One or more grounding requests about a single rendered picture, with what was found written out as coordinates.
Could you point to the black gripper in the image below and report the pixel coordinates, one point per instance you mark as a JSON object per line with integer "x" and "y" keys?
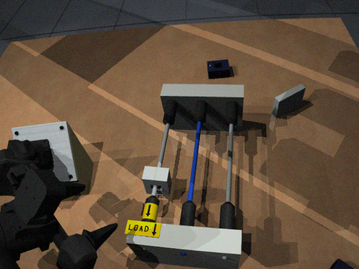
{"x": 76, "y": 251}

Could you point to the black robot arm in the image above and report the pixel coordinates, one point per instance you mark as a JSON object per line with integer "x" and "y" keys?
{"x": 38, "y": 191}

